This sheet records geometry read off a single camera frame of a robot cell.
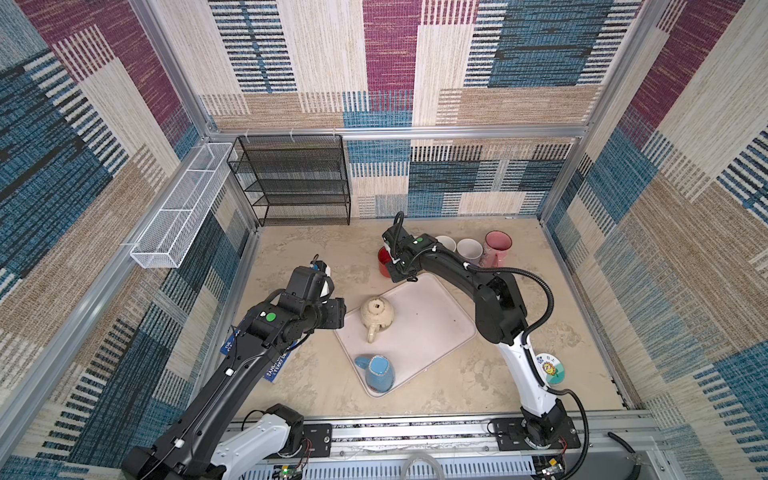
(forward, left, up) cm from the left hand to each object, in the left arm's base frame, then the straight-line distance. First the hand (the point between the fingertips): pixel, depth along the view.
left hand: (336, 304), depth 74 cm
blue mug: (-13, -10, -10) cm, 20 cm away
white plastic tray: (+3, -18, -22) cm, 29 cm away
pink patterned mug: (+30, -51, -13) cm, 61 cm away
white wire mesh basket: (+11, +39, +13) cm, 42 cm away
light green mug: (+29, -33, -11) cm, 46 cm away
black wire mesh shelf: (+52, +20, -2) cm, 56 cm away
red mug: (+22, -12, -11) cm, 27 cm away
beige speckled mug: (+3, -10, -12) cm, 16 cm away
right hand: (+19, -17, -15) cm, 30 cm away
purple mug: (+28, -41, -14) cm, 51 cm away
